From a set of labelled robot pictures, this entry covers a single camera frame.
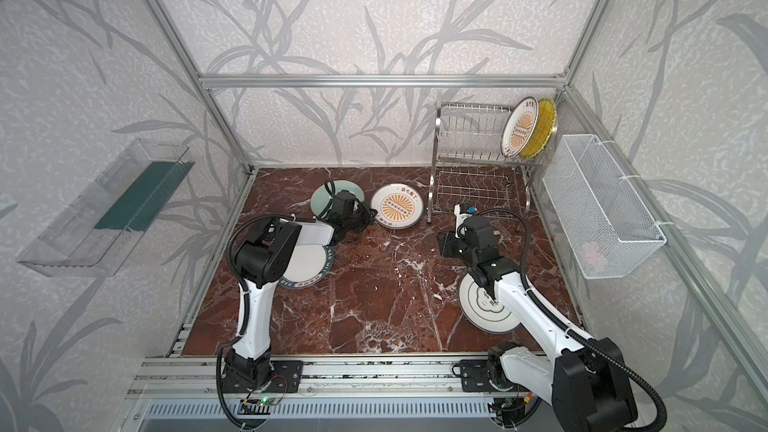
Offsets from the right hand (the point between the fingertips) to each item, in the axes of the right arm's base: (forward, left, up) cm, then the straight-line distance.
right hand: (441, 225), depth 85 cm
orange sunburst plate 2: (+23, -23, +17) cm, 37 cm away
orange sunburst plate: (+18, +13, -15) cm, 27 cm away
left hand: (+17, +18, -10) cm, 27 cm away
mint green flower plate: (+22, +42, -16) cm, 50 cm away
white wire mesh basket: (-12, -32, +19) cm, 39 cm away
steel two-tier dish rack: (+32, -15, -14) cm, 38 cm away
